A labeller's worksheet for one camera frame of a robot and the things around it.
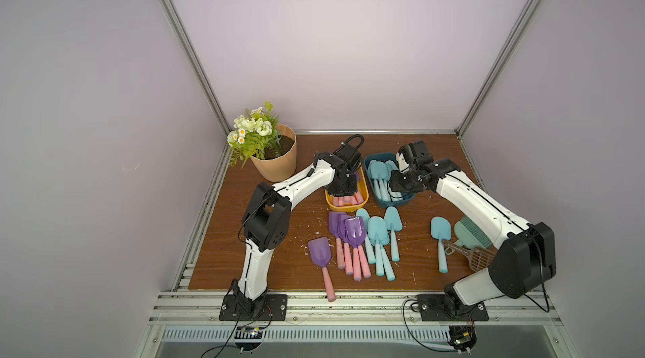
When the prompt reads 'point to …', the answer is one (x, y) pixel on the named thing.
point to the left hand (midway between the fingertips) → (355, 191)
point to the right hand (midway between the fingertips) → (395, 173)
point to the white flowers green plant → (256, 134)
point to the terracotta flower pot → (280, 162)
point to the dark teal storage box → (382, 156)
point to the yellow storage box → (362, 187)
